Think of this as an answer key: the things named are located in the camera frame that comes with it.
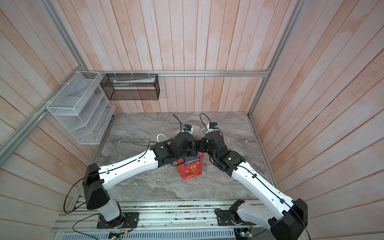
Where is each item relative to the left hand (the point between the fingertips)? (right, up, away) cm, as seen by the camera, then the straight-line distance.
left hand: (195, 148), depth 75 cm
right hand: (+3, +5, +1) cm, 6 cm away
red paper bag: (-2, -10, +2) cm, 10 cm away
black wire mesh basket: (-46, +41, +31) cm, 69 cm away
